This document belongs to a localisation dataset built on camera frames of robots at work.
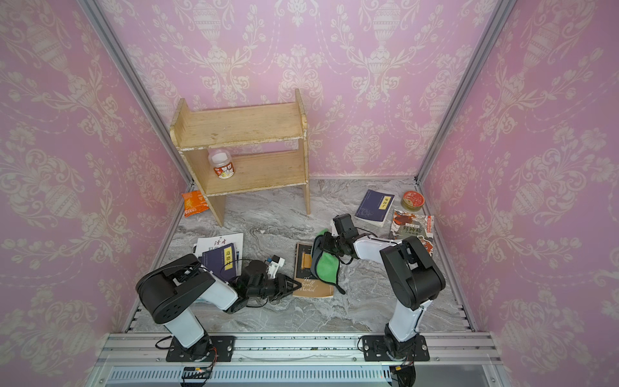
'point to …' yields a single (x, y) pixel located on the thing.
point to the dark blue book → (221, 261)
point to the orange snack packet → (193, 203)
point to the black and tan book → (310, 285)
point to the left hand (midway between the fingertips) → (301, 290)
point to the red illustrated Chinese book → (405, 224)
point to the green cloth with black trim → (326, 264)
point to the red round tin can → (412, 201)
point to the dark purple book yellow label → (374, 207)
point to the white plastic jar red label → (222, 164)
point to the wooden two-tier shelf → (241, 150)
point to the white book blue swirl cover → (207, 243)
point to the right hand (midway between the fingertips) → (319, 246)
